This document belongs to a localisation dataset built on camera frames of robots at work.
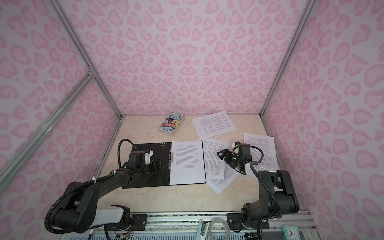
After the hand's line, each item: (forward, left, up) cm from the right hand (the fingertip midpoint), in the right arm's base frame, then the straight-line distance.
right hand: (221, 154), depth 90 cm
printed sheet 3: (-16, +2, -7) cm, 17 cm away
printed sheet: (-5, +21, -6) cm, 22 cm away
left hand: (-7, +35, -2) cm, 35 cm away
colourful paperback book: (+28, +36, -4) cm, 46 cm away
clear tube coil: (-35, +7, -2) cm, 36 cm away
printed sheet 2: (-4, +4, -7) cm, 9 cm away
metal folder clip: (0, +32, -5) cm, 32 cm away
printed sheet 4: (+30, +3, -7) cm, 31 cm away
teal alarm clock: (-38, -29, -4) cm, 48 cm away
